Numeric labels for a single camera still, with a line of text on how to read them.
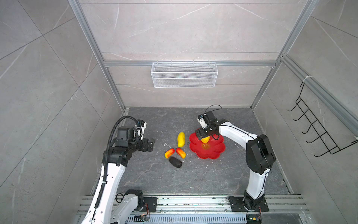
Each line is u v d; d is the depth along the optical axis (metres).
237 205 0.73
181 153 0.90
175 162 0.86
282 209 0.74
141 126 0.61
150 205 0.73
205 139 0.95
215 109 0.79
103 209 0.38
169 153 0.90
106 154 0.45
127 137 0.53
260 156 0.51
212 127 0.69
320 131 0.66
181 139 0.95
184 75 1.00
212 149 0.96
